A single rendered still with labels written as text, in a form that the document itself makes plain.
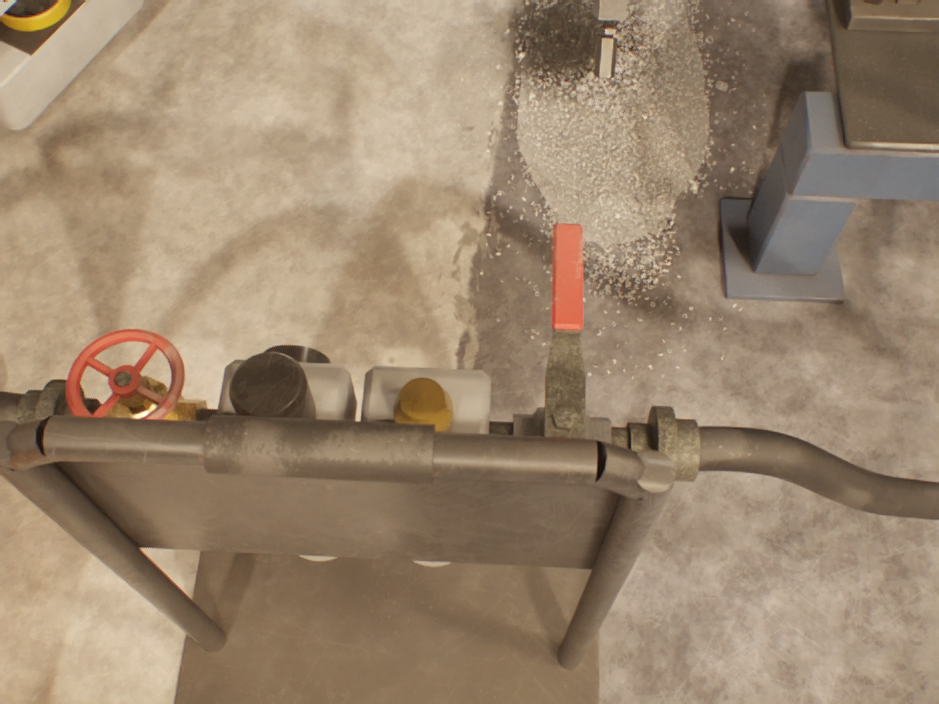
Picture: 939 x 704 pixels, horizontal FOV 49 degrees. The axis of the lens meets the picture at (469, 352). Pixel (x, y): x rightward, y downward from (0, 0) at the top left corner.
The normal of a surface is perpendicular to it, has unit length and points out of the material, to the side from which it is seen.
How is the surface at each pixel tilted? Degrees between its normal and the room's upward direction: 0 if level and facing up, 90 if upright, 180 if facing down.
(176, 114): 0
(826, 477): 59
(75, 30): 90
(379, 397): 0
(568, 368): 0
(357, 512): 90
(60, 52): 90
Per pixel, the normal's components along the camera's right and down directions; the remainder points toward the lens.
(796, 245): -0.05, 0.89
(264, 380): 0.00, -0.45
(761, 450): 0.19, -0.18
